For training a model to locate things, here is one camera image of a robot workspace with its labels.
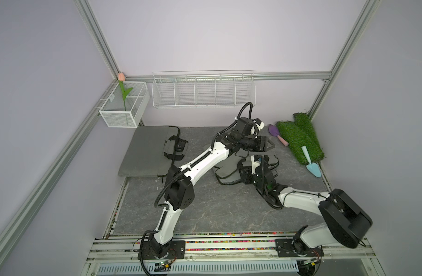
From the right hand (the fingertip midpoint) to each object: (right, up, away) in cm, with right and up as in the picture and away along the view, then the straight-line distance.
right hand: (241, 168), depth 89 cm
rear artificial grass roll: (+47, +28, +27) cm, 61 cm away
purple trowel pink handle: (+27, +22, +31) cm, 47 cm away
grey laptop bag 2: (-54, +8, +17) cm, 57 cm away
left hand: (+12, +11, -13) cm, 21 cm away
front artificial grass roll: (+39, +17, +23) cm, 48 cm away
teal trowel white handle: (+44, -2, +10) cm, 45 cm away
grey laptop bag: (-7, -2, -1) cm, 7 cm away
